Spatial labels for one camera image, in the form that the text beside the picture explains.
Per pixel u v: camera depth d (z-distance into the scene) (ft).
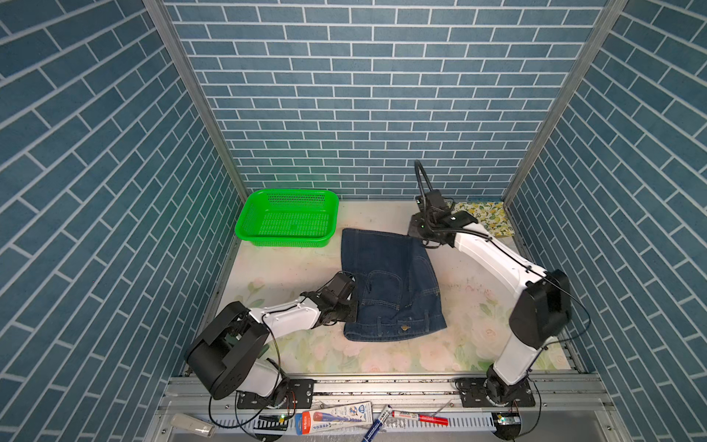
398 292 3.08
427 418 2.28
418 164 2.36
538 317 1.50
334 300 2.27
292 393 2.38
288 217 3.78
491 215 3.62
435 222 2.12
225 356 1.40
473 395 2.41
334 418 2.27
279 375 2.08
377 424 2.23
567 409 2.42
